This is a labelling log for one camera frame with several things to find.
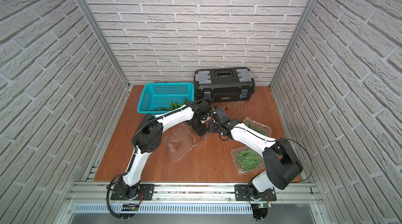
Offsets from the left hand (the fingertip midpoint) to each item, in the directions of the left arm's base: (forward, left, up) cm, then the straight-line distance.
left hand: (200, 128), depth 94 cm
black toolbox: (+23, -14, +15) cm, 31 cm away
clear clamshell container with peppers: (-7, +11, -1) cm, 13 cm away
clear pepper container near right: (-20, -25, +2) cm, 32 cm away
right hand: (-1, -7, +6) cm, 9 cm away
